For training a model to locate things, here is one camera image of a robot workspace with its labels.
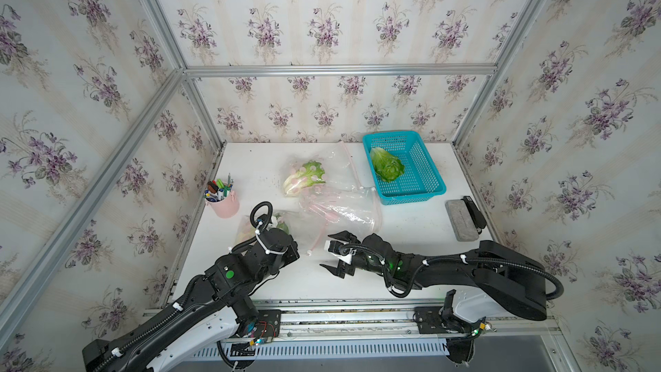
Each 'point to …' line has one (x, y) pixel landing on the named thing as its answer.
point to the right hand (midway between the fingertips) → (330, 247)
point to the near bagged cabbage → (277, 221)
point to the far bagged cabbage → (310, 173)
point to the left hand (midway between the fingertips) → (303, 245)
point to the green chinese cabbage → (386, 164)
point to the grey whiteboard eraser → (465, 226)
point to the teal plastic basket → (421, 178)
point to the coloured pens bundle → (216, 191)
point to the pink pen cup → (227, 207)
